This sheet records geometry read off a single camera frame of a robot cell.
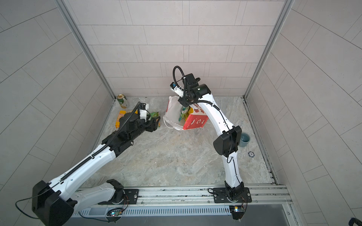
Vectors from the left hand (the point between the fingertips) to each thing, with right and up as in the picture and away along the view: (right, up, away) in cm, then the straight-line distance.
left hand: (159, 115), depth 74 cm
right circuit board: (+40, -47, -6) cm, 62 cm away
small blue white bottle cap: (+55, -25, +12) cm, 62 cm away
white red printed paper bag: (+21, -3, +12) cm, 25 cm away
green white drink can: (-33, +9, +28) cm, 44 cm away
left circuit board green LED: (-18, -44, -10) cm, 49 cm away
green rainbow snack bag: (+13, +1, +17) cm, 22 cm away
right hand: (+12, +10, +10) cm, 19 cm away
